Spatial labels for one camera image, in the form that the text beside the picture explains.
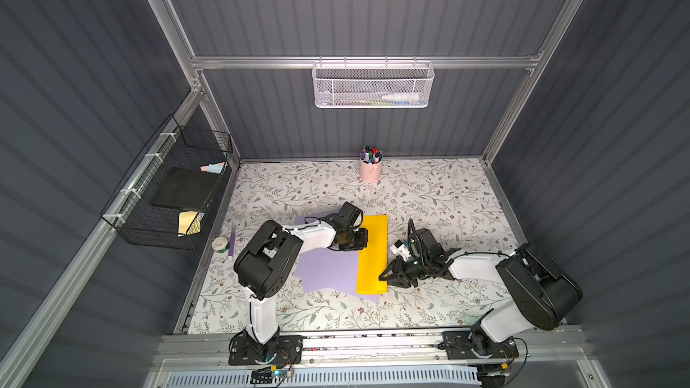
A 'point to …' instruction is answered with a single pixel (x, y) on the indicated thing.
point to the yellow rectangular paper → (373, 260)
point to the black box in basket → (183, 188)
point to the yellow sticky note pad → (190, 222)
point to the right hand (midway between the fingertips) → (383, 284)
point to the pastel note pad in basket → (213, 168)
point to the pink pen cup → (370, 163)
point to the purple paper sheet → (328, 268)
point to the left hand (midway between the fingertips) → (371, 247)
